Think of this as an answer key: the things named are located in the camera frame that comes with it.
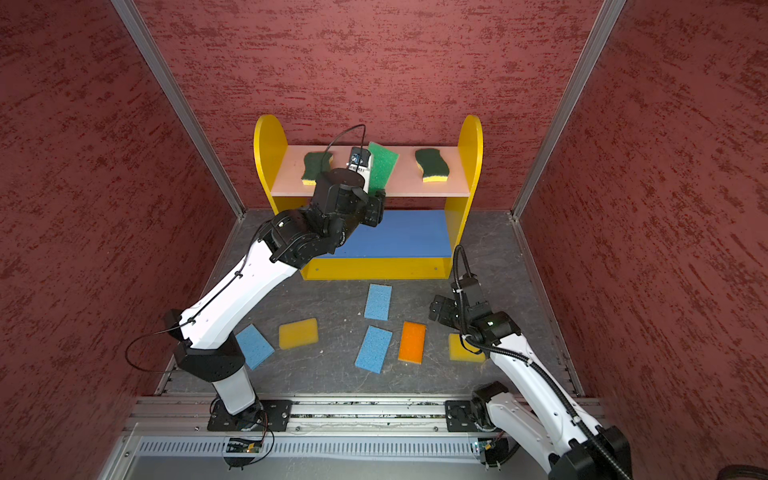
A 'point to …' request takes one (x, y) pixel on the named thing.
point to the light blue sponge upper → (377, 302)
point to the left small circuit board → (243, 447)
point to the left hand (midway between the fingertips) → (368, 192)
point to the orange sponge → (413, 342)
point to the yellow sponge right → (458, 353)
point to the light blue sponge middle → (374, 349)
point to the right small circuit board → (485, 445)
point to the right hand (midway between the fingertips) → (442, 316)
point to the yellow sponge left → (298, 333)
